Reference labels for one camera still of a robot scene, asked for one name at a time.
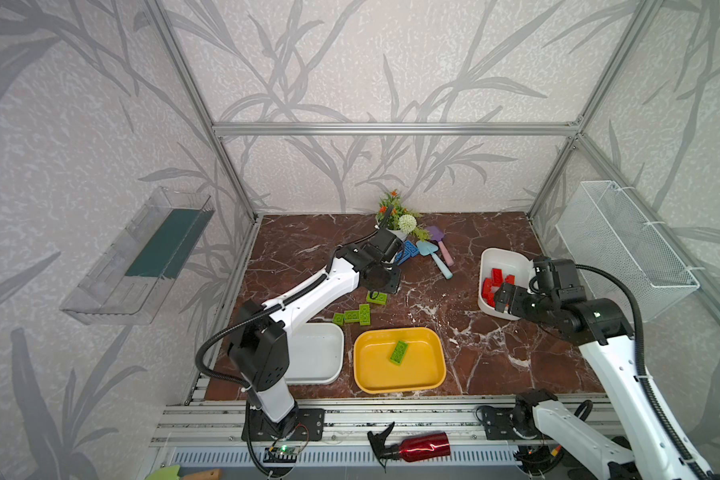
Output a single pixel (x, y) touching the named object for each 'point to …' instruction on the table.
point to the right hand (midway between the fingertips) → (509, 291)
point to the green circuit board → (281, 454)
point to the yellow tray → (423, 366)
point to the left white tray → (316, 353)
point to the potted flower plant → (398, 220)
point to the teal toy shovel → (426, 248)
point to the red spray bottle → (426, 447)
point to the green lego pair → (376, 297)
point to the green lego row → (361, 316)
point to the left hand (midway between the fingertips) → (396, 275)
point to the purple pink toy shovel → (436, 234)
